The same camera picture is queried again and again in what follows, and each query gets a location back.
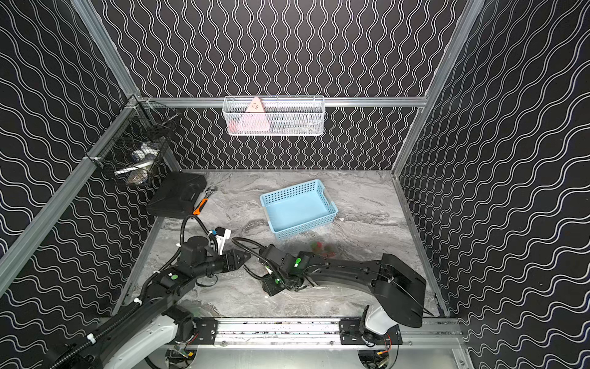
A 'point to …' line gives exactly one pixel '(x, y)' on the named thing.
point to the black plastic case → (176, 195)
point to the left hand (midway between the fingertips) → (247, 254)
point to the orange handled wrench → (209, 191)
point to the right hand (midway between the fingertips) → (267, 285)
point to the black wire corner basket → (132, 145)
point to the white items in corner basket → (142, 159)
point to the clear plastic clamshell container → (322, 248)
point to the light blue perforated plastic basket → (299, 209)
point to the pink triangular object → (254, 118)
